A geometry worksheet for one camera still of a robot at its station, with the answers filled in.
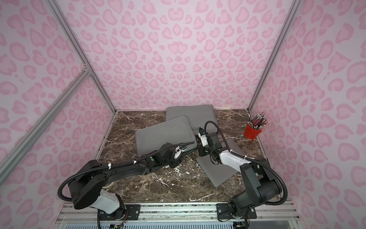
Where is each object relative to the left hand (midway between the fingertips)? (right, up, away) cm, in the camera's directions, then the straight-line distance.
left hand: (180, 153), depth 86 cm
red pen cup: (+49, +11, +14) cm, 52 cm away
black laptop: (+23, -12, 0) cm, 26 cm away
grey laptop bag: (-3, +12, +15) cm, 20 cm away
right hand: (+13, +3, +6) cm, 14 cm away
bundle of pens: (+51, +20, +7) cm, 55 cm away
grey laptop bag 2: (+13, +24, +27) cm, 38 cm away
